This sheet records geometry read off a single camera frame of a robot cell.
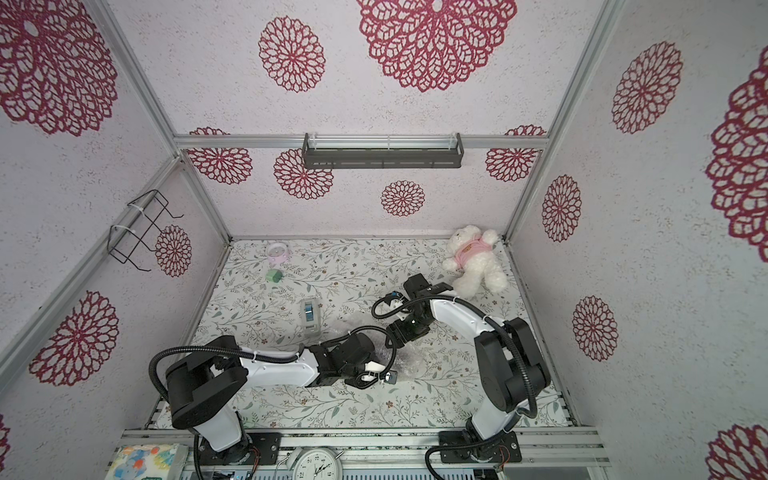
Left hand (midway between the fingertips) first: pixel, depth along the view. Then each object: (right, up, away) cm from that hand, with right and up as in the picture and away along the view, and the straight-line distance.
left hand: (372, 360), depth 88 cm
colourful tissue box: (-49, -16, -21) cm, 55 cm away
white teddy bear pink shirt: (+34, +33, +17) cm, 51 cm away
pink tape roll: (-37, +33, +25) cm, 55 cm away
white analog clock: (-12, -18, -20) cm, 29 cm away
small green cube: (-36, +24, +18) cm, 47 cm away
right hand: (+7, +7, -1) cm, 10 cm away
